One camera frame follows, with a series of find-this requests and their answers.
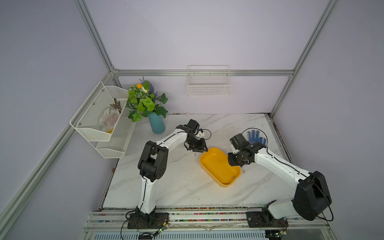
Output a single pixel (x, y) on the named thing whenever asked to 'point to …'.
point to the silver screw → (244, 171)
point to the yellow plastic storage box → (215, 162)
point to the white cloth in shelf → (108, 118)
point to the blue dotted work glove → (254, 137)
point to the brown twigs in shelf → (117, 105)
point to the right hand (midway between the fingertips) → (231, 163)
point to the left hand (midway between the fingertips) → (206, 150)
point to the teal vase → (157, 123)
